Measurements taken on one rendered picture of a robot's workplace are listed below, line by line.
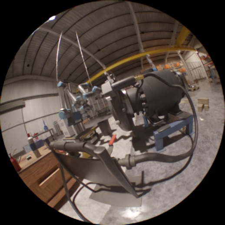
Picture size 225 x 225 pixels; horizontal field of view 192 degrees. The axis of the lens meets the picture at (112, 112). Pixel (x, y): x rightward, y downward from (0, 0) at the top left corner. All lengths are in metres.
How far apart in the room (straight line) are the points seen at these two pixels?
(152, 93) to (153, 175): 0.74
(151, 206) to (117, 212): 0.22
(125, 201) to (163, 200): 0.26
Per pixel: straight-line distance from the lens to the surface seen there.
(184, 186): 0.67
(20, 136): 8.81
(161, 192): 0.63
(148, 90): 0.70
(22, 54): 9.68
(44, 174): 0.78
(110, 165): 0.16
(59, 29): 8.14
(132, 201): 0.62
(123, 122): 0.64
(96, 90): 0.96
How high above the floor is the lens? 0.62
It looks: 4 degrees down
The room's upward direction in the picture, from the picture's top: 21 degrees counter-clockwise
